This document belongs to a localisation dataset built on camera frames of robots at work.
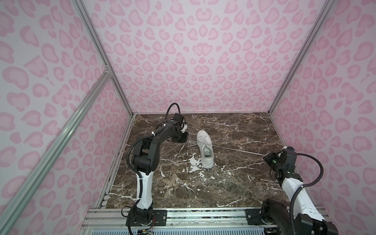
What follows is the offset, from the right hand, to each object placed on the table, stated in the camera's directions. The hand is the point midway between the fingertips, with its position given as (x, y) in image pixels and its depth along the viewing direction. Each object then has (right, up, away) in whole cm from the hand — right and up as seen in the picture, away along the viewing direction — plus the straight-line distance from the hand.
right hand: (268, 152), depth 84 cm
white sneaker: (-36, +5, +7) cm, 37 cm away
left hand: (-48, +7, +14) cm, 51 cm away
